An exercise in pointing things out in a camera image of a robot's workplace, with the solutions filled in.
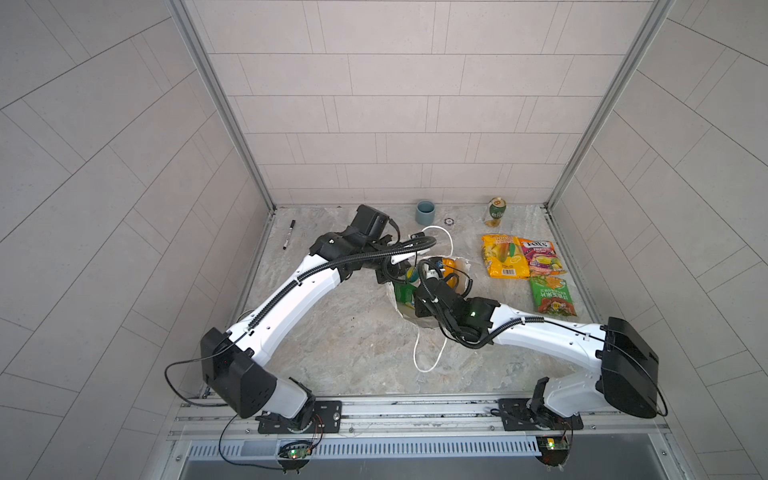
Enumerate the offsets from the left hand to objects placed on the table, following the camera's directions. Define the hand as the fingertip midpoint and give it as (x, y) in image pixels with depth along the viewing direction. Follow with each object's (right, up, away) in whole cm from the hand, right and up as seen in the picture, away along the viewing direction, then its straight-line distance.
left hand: (415, 259), depth 72 cm
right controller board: (+32, -44, -4) cm, 55 cm away
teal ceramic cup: (+6, +14, +36) cm, 39 cm away
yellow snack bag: (+7, -1, -5) cm, 9 cm away
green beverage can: (+31, +15, +32) cm, 47 cm away
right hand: (0, -11, +8) cm, 13 cm away
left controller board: (-27, -42, -7) cm, 50 cm away
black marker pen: (-44, +9, +39) cm, 60 cm away
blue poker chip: (+15, +10, +39) cm, 43 cm away
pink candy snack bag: (+44, -2, +26) cm, 51 cm away
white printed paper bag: (+2, -15, 0) cm, 16 cm away
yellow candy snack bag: (+31, -2, +25) cm, 40 cm away
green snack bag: (+42, -13, +16) cm, 47 cm away
